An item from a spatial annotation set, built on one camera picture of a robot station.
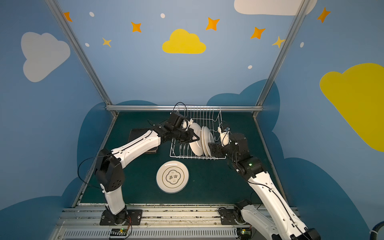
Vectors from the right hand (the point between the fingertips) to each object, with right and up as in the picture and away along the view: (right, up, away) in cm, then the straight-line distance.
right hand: (218, 139), depth 74 cm
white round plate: (-26, -24, +14) cm, 38 cm away
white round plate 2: (-11, -5, +7) cm, 13 cm away
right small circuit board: (+13, -47, -1) cm, 49 cm away
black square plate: (-54, +2, +31) cm, 62 cm away
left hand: (-10, +1, +7) cm, 12 cm away
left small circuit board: (-49, -46, -2) cm, 67 cm away
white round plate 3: (-7, -3, +10) cm, 13 cm away
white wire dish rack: (-2, +11, +40) cm, 42 cm away
